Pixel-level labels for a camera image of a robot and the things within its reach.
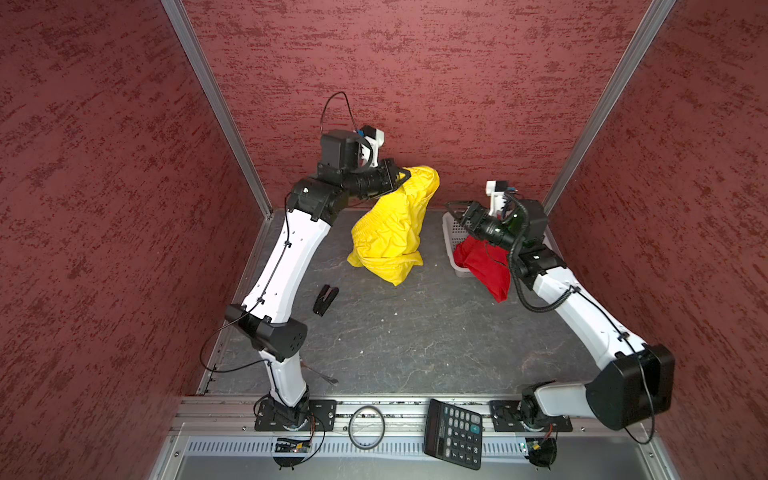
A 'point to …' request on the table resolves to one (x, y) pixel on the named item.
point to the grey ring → (383, 430)
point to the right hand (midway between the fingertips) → (444, 215)
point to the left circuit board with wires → (289, 452)
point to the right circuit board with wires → (541, 451)
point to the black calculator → (453, 434)
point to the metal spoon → (331, 380)
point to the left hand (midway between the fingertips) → (410, 182)
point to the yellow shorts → (384, 235)
